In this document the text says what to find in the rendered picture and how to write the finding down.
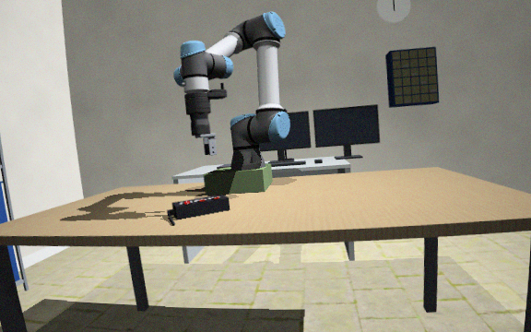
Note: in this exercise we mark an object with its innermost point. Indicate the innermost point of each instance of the black power strip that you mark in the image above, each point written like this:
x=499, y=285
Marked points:
x=199, y=206

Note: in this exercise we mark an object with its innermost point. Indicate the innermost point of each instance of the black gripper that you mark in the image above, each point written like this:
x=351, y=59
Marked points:
x=197, y=105

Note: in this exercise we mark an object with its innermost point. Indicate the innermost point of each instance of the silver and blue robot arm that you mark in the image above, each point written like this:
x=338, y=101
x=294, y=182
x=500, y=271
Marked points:
x=270, y=124

